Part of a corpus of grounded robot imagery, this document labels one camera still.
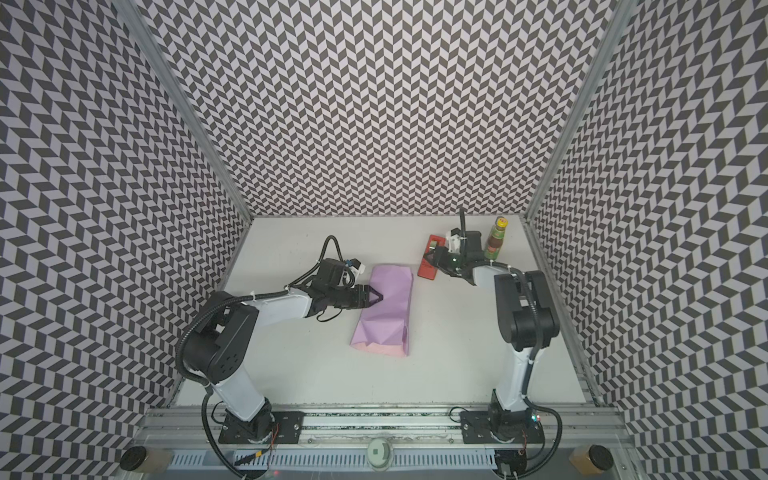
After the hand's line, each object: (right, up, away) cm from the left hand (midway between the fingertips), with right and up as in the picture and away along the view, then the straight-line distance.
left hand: (376, 301), depth 91 cm
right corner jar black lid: (+50, -28, -28) cm, 64 cm away
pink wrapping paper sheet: (+3, -5, -8) cm, 10 cm away
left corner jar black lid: (-47, -26, -31) cm, 62 cm away
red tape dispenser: (+16, +9, +8) cm, 20 cm away
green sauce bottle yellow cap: (+39, +20, +5) cm, 44 cm away
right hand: (+16, +11, +7) cm, 21 cm away
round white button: (+3, -26, -30) cm, 40 cm away
